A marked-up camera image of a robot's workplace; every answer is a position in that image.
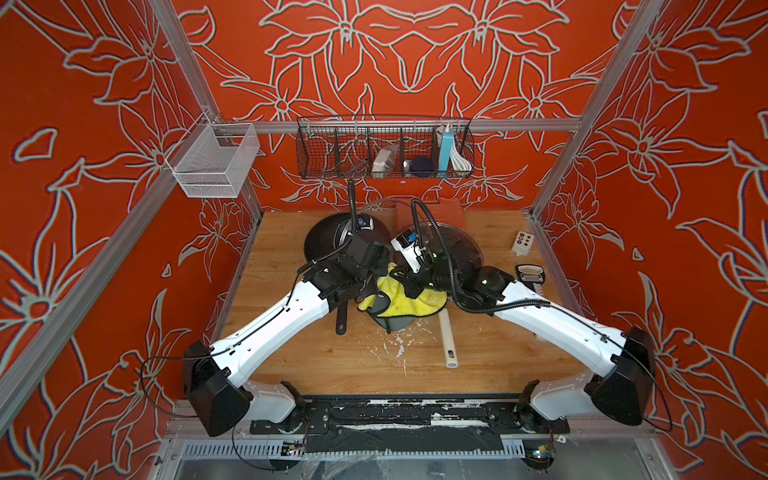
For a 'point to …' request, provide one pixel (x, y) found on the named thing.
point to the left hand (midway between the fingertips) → (376, 248)
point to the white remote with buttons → (522, 243)
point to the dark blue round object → (421, 166)
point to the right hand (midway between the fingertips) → (388, 255)
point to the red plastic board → (447, 211)
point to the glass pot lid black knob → (380, 305)
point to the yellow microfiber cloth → (401, 303)
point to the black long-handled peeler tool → (533, 276)
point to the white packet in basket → (384, 158)
